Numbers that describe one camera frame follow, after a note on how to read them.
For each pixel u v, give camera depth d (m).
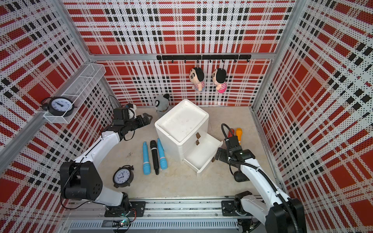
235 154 0.58
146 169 0.85
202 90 0.98
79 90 0.80
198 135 0.80
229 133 1.03
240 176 0.84
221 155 0.75
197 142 0.86
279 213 0.38
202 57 0.88
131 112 0.71
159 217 0.73
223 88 0.99
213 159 0.86
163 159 0.90
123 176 0.82
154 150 0.93
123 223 0.70
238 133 1.02
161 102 0.98
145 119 0.78
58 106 0.63
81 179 0.42
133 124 0.74
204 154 0.93
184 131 0.77
